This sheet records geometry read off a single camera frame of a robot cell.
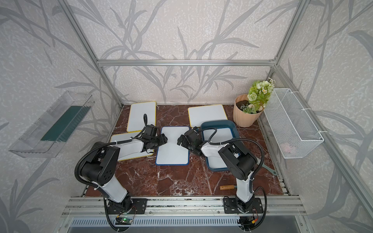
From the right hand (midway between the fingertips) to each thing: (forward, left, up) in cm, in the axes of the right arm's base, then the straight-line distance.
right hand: (180, 141), depth 95 cm
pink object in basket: (-13, -56, +17) cm, 60 cm away
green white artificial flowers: (+19, -50, +24) cm, 58 cm away
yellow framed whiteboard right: (+27, -12, -5) cm, 30 cm away
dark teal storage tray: (+16, -27, -2) cm, 31 cm away
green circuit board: (-42, +26, -4) cm, 50 cm away
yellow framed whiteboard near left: (+7, +46, -4) cm, 46 cm away
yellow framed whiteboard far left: (+30, +37, -2) cm, 48 cm away
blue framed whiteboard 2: (-6, +7, -5) cm, 10 cm away
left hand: (+2, +10, -1) cm, 11 cm away
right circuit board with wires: (-43, -35, -5) cm, 56 cm away
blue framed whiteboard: (-14, -24, -3) cm, 27 cm away
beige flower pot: (+13, -42, +7) cm, 44 cm away
